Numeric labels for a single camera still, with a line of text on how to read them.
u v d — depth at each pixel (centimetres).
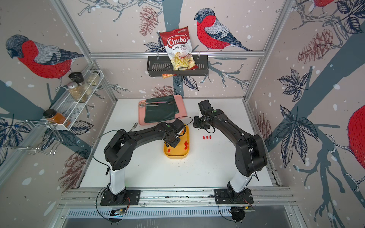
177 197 75
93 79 85
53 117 60
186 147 92
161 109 115
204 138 97
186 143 94
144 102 119
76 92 71
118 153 50
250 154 48
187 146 93
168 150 90
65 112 78
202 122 76
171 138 80
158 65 95
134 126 104
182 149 92
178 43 82
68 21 76
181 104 118
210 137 98
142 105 115
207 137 98
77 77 74
